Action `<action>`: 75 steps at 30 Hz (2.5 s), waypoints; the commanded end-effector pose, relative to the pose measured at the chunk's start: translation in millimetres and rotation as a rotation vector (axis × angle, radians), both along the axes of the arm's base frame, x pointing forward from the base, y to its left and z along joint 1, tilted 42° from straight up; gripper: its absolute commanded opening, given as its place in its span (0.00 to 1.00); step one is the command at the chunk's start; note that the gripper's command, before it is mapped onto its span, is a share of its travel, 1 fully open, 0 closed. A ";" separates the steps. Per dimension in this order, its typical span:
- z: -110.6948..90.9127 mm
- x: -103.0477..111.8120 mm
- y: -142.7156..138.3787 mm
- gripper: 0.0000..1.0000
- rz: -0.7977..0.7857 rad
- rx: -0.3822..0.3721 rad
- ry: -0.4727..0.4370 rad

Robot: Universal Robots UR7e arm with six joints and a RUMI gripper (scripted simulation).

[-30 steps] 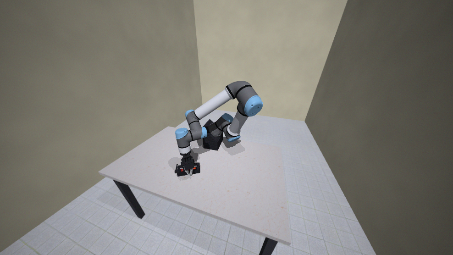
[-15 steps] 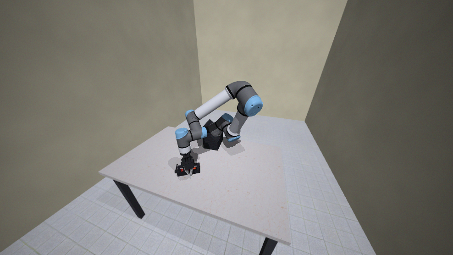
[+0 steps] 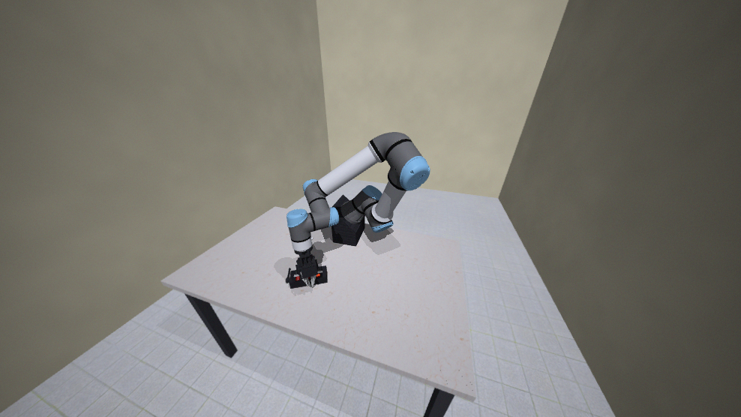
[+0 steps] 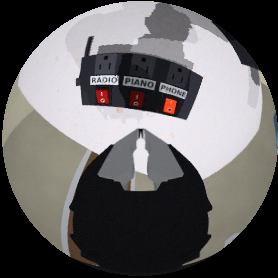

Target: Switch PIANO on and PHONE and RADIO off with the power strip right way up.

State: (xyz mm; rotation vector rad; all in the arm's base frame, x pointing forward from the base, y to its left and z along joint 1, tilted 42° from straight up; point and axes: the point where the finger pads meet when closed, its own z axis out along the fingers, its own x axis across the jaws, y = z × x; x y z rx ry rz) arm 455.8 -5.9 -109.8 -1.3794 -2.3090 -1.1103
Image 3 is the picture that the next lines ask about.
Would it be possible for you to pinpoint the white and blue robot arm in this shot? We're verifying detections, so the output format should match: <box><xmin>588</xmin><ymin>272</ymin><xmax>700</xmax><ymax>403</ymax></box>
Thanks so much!
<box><xmin>286</xmin><ymin>132</ymin><xmax>430</xmax><ymax>253</ymax></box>

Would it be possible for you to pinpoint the black power strip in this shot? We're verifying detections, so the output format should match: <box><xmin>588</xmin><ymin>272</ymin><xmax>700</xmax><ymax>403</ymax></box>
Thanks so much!
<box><xmin>286</xmin><ymin>265</ymin><xmax>327</xmax><ymax>289</ymax></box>

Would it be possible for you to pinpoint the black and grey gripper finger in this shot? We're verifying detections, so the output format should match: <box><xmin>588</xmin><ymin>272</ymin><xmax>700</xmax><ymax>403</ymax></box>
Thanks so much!
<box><xmin>310</xmin><ymin>259</ymin><xmax>318</xmax><ymax>287</ymax></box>
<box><xmin>295</xmin><ymin>265</ymin><xmax>311</xmax><ymax>287</ymax></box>

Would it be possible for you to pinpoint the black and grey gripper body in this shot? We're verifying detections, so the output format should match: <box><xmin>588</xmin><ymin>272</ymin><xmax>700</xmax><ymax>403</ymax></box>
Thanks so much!
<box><xmin>294</xmin><ymin>246</ymin><xmax>318</xmax><ymax>280</ymax></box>

